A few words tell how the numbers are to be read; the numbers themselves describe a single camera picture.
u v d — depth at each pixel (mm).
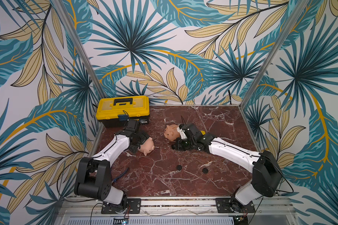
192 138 631
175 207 735
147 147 859
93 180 424
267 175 432
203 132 656
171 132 912
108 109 949
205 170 858
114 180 800
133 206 734
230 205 676
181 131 677
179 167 874
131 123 713
